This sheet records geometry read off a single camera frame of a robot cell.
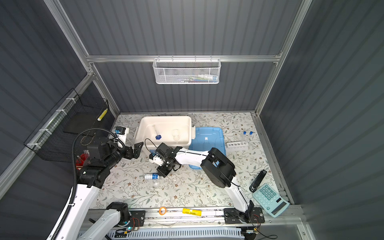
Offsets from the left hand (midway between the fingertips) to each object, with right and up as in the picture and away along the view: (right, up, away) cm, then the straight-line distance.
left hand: (133, 140), depth 72 cm
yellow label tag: (+29, -36, +2) cm, 46 cm away
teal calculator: (+70, -32, +5) cm, 77 cm away
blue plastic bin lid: (+39, -1, +33) cm, 51 cm away
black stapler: (+62, -26, +7) cm, 67 cm away
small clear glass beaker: (+8, -26, +13) cm, 30 cm away
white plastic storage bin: (-2, +3, +24) cm, 25 cm away
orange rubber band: (+12, -36, +4) cm, 38 cm away
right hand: (+10, -22, +15) cm, 28 cm away
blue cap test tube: (+64, +3, +17) cm, 66 cm away
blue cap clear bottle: (+6, -22, +13) cm, 26 cm away
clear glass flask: (+17, +1, +30) cm, 35 cm away
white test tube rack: (+58, -5, +24) cm, 63 cm away
